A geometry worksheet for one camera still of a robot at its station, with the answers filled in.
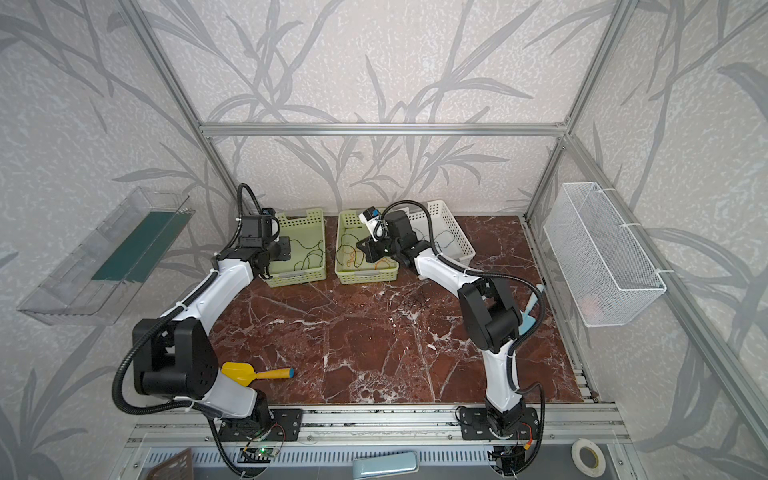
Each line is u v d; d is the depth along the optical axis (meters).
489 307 0.53
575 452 0.69
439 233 1.14
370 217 0.80
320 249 1.09
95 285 0.64
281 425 0.72
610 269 0.61
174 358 0.44
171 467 0.68
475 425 0.73
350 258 1.06
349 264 1.04
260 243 0.68
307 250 1.09
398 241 0.72
